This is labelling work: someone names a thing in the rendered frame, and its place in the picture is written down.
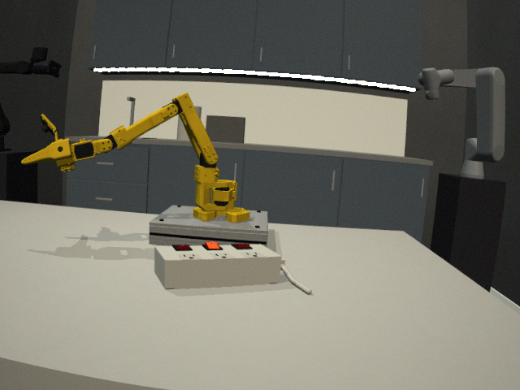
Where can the white power strip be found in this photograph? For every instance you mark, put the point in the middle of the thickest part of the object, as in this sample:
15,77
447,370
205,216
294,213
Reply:
213,265

